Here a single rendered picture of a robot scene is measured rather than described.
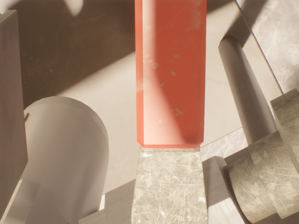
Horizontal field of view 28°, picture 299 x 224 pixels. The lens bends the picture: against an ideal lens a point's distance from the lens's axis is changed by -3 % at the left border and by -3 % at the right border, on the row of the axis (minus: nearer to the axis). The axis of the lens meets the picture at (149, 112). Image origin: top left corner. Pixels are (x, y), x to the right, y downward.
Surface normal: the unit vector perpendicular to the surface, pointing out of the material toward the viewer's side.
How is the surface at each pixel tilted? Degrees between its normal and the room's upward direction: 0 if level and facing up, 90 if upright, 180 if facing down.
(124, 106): 0
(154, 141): 0
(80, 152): 90
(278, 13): 0
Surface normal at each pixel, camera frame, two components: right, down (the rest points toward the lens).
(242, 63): 0.28, -0.90
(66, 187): 0.70, -0.66
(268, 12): -0.03, 0.35
